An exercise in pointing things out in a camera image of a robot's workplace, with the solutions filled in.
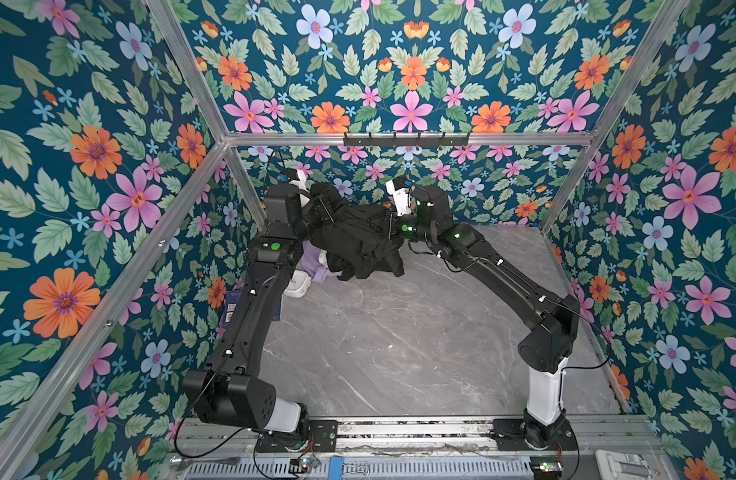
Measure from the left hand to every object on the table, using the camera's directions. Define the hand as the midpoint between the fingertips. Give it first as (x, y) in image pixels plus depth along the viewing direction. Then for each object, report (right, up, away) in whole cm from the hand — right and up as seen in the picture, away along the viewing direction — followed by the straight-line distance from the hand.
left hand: (334, 188), depth 70 cm
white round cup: (-18, -26, +29) cm, 43 cm away
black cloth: (+6, -13, +4) cm, 14 cm away
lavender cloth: (-17, -19, +38) cm, 46 cm away
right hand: (+8, -6, +4) cm, 11 cm away
